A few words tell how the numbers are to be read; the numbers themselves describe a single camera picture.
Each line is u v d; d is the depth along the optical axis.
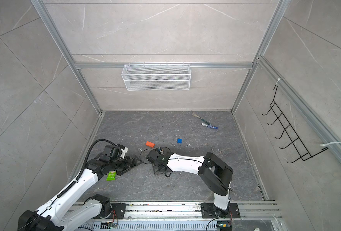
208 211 0.73
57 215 0.41
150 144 1.00
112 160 0.64
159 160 0.67
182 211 0.75
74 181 0.48
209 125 1.10
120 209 0.73
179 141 1.02
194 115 1.18
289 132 0.68
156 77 1.01
